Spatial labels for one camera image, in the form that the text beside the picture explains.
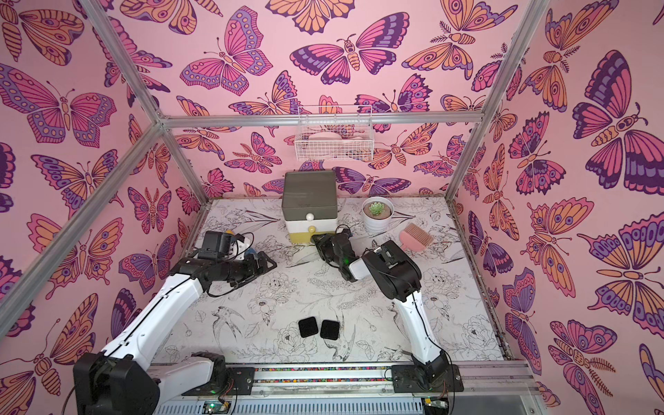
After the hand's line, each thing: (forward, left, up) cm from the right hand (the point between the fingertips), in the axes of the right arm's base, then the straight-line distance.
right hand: (304, 241), depth 100 cm
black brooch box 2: (-31, -11, -4) cm, 33 cm away
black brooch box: (-31, -4, -2) cm, 32 cm away
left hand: (-17, +8, +11) cm, 22 cm away
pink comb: (+5, -44, -4) cm, 45 cm away
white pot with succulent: (+10, -28, +6) cm, 31 cm away
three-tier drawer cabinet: (+5, -3, +16) cm, 17 cm away
